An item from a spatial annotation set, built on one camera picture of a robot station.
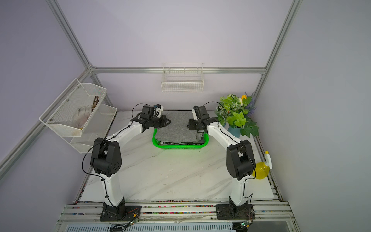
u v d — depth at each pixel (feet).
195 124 2.62
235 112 2.30
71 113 2.55
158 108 2.86
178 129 2.98
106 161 1.70
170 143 3.07
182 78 3.13
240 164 1.64
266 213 2.45
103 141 1.71
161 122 2.77
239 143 1.71
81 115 2.55
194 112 2.82
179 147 3.07
